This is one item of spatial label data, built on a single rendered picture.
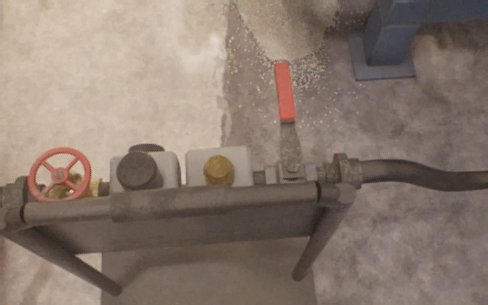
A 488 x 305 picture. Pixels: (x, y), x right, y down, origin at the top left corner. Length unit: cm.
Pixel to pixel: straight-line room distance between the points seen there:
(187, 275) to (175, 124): 34
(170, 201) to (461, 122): 88
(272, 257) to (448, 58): 63
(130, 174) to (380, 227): 66
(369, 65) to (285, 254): 48
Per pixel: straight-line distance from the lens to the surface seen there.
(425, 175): 74
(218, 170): 62
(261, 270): 109
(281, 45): 129
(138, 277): 110
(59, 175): 64
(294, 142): 66
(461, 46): 139
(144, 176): 62
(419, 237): 116
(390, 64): 129
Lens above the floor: 108
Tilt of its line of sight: 68 degrees down
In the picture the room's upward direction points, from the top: straight up
